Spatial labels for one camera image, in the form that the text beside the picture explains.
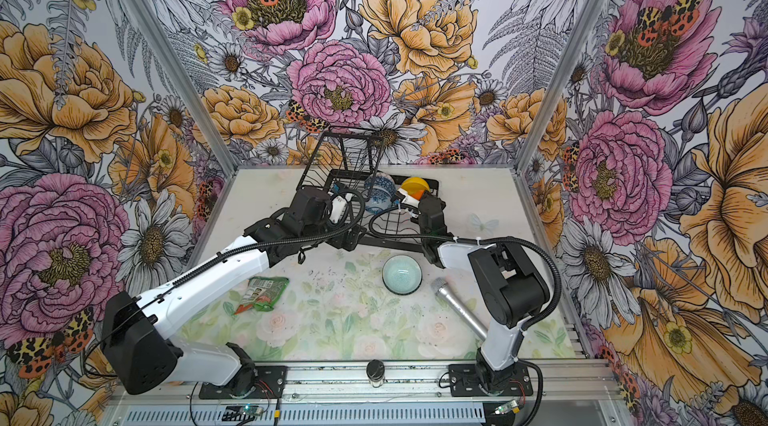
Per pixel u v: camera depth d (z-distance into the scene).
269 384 0.73
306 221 0.60
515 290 0.48
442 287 0.87
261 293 0.86
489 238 0.55
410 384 0.76
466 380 0.73
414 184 1.05
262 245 0.52
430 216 0.73
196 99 1.00
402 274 0.90
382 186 1.11
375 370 0.68
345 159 1.08
